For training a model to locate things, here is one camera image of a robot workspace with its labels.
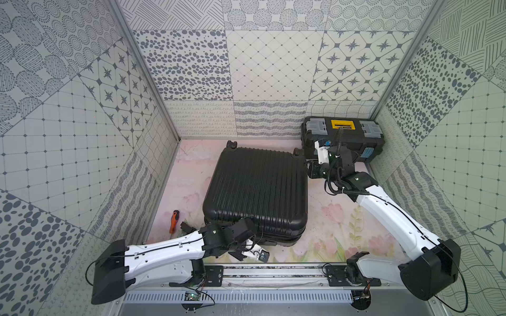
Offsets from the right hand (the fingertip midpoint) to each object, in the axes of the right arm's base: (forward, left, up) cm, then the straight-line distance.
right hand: (308, 165), depth 80 cm
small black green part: (-18, +53, -23) cm, 61 cm away
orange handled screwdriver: (-16, +59, -21) cm, 64 cm away
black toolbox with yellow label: (+24, -32, -5) cm, 40 cm away
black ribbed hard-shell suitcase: (-10, +16, -1) cm, 19 cm away
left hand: (-26, +21, -15) cm, 37 cm away
